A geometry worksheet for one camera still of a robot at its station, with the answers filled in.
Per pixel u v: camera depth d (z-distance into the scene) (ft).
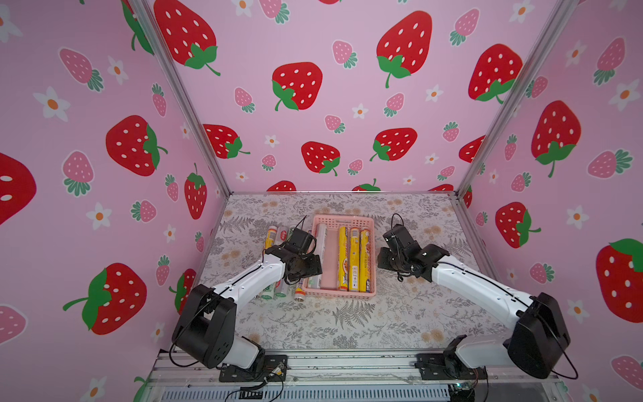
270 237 3.33
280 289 2.85
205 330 1.39
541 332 1.34
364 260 3.09
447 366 2.21
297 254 2.20
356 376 2.40
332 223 3.42
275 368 2.35
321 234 3.33
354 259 3.13
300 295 2.82
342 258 3.12
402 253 2.05
